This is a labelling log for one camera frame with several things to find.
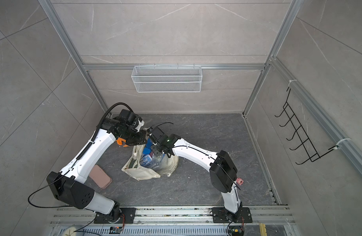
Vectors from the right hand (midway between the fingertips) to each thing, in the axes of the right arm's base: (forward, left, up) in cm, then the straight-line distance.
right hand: (159, 146), depth 84 cm
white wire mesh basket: (+45, -4, +16) cm, 48 cm away
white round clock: (-39, +38, -9) cm, 56 cm away
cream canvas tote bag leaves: (-16, +10, +4) cm, 19 cm away
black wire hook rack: (-11, -69, +17) cm, 72 cm away
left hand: (-1, +4, +8) cm, 9 cm away
